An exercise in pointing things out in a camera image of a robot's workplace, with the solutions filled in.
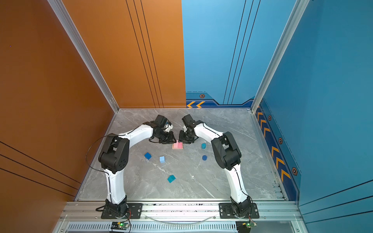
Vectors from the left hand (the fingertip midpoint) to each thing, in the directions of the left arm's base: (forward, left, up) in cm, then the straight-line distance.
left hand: (176, 140), depth 96 cm
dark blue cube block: (-9, +18, -4) cm, 21 cm away
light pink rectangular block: (-3, 0, -1) cm, 3 cm away
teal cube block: (-24, +1, -4) cm, 24 cm away
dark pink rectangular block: (-3, -3, -2) cm, 4 cm away
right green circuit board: (-45, -39, -4) cm, 60 cm away
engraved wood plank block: (-4, +2, -3) cm, 5 cm away
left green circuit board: (-46, +25, -6) cm, 53 cm away
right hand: (0, -2, -1) cm, 2 cm away
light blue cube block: (-13, +8, -2) cm, 15 cm away
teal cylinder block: (-2, -18, -3) cm, 19 cm away
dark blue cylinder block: (-11, -19, -3) cm, 22 cm away
